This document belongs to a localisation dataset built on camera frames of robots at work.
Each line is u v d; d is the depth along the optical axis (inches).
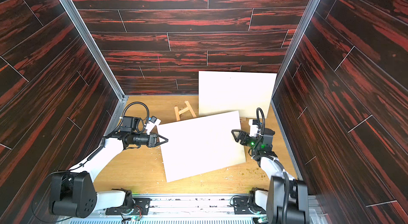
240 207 28.9
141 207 29.0
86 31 33.2
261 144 26.6
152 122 29.3
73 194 32.4
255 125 30.3
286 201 14.5
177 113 32.9
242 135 30.0
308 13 30.2
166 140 30.8
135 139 27.2
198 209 29.1
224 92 37.7
